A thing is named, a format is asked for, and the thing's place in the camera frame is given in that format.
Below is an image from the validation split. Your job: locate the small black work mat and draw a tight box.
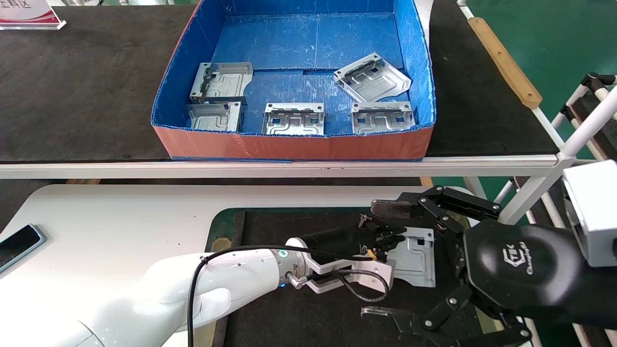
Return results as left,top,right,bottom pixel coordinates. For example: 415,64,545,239
224,211,483,347

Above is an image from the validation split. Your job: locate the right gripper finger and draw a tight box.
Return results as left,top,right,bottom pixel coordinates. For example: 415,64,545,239
361,284,532,347
370,186,502,246

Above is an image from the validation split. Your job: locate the large black table mat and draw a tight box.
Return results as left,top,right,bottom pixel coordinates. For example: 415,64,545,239
0,0,561,163

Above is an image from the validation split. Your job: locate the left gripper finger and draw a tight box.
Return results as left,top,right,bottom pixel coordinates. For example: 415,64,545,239
358,215,408,237
366,235,406,263

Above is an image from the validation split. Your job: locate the light grey right wrist camera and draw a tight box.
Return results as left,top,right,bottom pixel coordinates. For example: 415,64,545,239
562,160,617,268

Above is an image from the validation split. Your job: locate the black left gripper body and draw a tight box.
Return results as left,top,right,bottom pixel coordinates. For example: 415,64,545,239
299,226,381,261

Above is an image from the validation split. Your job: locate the blue corrugated plastic box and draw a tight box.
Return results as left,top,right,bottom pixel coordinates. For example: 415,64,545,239
151,0,437,162

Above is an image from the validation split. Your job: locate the light grey left wrist camera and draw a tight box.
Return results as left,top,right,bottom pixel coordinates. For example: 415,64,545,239
305,258,397,295

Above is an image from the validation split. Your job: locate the short tan wooden strip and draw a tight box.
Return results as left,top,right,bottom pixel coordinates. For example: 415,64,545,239
200,237,232,347

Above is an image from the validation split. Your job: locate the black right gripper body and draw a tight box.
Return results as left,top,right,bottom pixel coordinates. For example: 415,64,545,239
463,219,617,331

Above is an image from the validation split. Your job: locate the light grey wrist camera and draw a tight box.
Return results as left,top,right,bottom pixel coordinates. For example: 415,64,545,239
305,258,397,295
562,160,617,268

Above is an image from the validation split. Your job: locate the long tan wooden strip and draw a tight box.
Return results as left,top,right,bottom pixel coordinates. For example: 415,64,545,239
468,17,543,110

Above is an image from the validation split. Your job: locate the black smartphone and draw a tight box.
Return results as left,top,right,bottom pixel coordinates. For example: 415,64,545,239
0,223,48,274

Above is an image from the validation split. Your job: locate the red and white sign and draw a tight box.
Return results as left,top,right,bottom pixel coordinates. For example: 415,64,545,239
0,0,67,30

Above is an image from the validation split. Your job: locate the white metal table frame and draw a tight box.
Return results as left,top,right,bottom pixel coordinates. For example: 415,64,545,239
0,2,575,200

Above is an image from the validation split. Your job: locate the galvanized metal bracket plate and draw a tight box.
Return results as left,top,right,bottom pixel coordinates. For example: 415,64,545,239
262,102,326,136
386,226,437,288
334,52,413,103
189,62,254,105
350,101,416,135
186,101,243,133

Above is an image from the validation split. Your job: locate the black foam rack pad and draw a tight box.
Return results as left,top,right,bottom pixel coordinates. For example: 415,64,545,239
562,92,617,162

